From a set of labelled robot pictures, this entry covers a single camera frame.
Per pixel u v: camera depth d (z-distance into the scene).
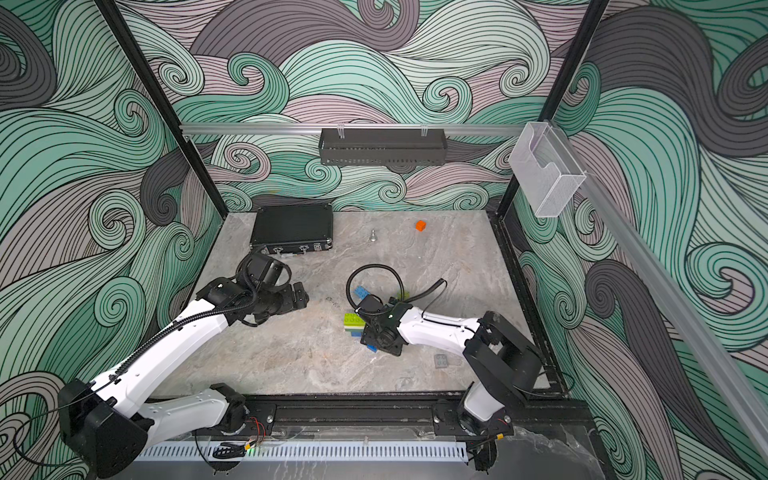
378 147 0.95
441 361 0.81
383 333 0.63
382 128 0.94
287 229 1.18
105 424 0.36
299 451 0.70
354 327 0.82
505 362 0.43
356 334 0.88
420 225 1.16
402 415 0.75
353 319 0.81
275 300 0.67
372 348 0.85
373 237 1.11
